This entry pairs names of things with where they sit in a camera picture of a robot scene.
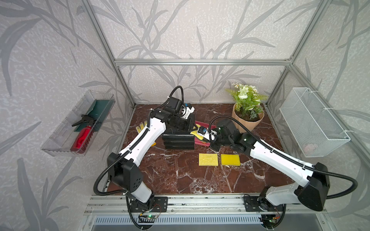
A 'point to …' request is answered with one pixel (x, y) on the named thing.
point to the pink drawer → (198, 140)
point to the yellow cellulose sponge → (208, 159)
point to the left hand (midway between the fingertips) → (197, 128)
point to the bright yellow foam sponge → (230, 160)
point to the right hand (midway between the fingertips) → (204, 136)
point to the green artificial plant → (247, 100)
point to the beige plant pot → (250, 125)
